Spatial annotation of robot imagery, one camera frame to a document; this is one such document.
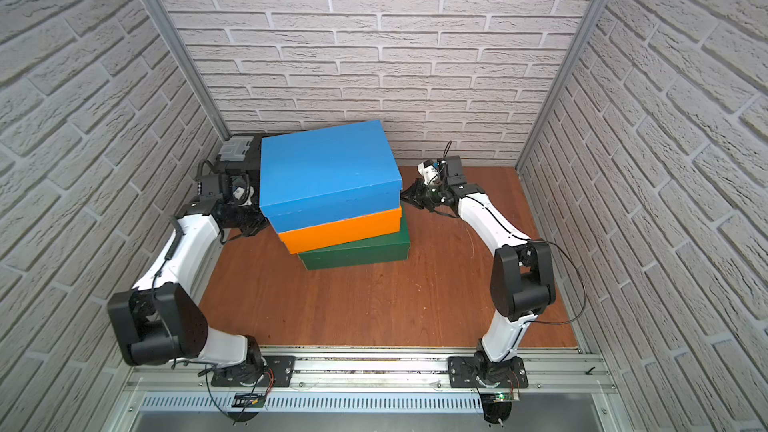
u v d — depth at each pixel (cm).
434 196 76
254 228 75
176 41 84
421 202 78
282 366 75
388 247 85
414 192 76
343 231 75
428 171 83
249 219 73
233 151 100
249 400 72
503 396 71
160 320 42
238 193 76
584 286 81
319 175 71
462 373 74
